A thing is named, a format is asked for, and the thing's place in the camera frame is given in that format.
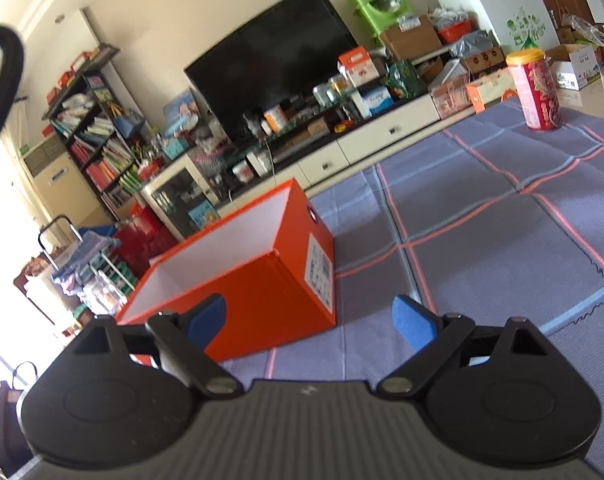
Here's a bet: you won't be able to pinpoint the orange and white carton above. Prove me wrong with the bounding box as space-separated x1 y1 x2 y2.
337 46 389 89

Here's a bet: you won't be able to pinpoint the metal shopping trolley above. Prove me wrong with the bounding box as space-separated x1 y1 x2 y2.
36 215 133 322

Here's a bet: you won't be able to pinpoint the cream television cabinet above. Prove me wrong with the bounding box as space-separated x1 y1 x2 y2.
221 91 443 207

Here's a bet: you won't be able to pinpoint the brown cardboard box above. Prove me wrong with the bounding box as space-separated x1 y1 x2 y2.
378 14 443 62

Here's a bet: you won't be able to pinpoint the red canister with yellow lid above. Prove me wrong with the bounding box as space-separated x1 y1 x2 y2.
505 49 565 133

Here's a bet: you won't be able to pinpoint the red plastic crate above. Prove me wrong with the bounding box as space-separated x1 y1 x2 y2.
113 204 183 277

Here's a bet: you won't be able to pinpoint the pink woven basket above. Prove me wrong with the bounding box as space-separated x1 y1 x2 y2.
191 150 229 177

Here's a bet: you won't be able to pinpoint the cream glass-door cabinet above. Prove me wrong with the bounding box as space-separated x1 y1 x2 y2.
140 152 223 242

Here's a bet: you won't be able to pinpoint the white printed cardboard box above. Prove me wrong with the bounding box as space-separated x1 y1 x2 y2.
546 42 604 92

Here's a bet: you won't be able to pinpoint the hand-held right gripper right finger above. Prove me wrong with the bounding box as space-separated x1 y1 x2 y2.
376 295 549 401

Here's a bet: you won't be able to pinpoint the blue and white tissue box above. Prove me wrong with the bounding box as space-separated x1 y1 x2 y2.
353 85 396 117

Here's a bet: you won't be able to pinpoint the black bookshelf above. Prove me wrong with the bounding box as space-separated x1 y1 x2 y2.
40 45 159 222

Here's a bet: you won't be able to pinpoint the black cable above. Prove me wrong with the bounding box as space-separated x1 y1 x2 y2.
0 23 26 177

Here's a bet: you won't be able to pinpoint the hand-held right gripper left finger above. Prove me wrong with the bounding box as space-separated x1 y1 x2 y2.
74 294 243 401

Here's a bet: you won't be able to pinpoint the orange gift carton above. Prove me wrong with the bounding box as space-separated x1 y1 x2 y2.
465 67 519 114

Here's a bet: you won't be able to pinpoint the green stacking bins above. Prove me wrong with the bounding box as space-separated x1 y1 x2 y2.
338 0 415 39

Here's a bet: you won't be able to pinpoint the white chest freezer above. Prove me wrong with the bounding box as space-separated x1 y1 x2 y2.
433 0 561 57

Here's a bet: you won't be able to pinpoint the orange cardboard box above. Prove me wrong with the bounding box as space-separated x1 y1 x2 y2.
116 178 337 364

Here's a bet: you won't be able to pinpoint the cream standing air conditioner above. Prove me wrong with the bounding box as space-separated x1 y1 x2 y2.
22 132 113 232

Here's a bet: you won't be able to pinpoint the black flat television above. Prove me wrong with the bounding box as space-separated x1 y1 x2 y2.
183 0 359 144

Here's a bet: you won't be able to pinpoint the blue checked tablecloth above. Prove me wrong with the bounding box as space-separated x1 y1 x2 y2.
216 95 604 480

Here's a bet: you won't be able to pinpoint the green foil packet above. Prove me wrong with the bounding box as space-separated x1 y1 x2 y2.
385 59 429 101

